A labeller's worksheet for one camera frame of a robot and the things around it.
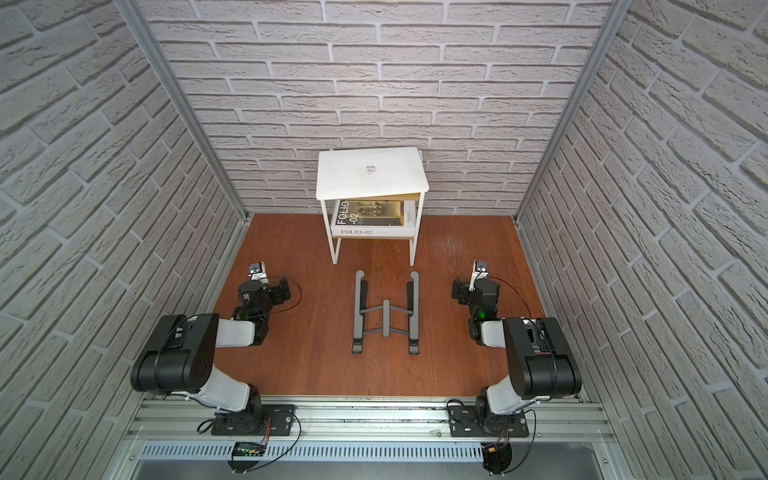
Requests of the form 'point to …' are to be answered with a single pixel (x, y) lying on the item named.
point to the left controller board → (248, 449)
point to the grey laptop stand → (360, 308)
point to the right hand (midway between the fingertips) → (466, 276)
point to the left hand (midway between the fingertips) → (264, 274)
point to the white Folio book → (375, 218)
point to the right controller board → (497, 456)
